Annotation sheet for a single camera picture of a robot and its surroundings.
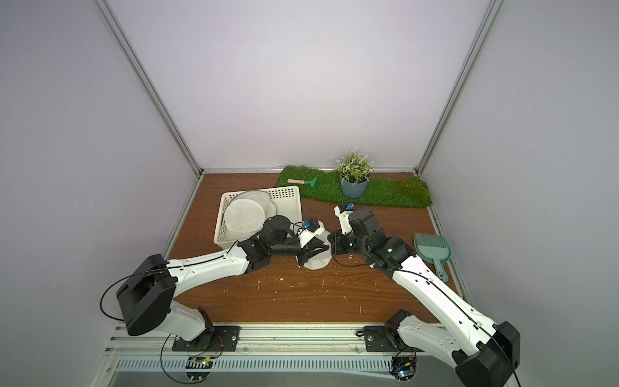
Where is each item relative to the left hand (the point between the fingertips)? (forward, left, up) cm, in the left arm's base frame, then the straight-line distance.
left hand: (329, 248), depth 74 cm
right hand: (+4, 0, +4) cm, 6 cm away
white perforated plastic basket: (+31, +18, -15) cm, 39 cm away
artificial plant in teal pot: (+36, -12, 0) cm, 38 cm away
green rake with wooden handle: (+41, +7, -14) cm, 44 cm away
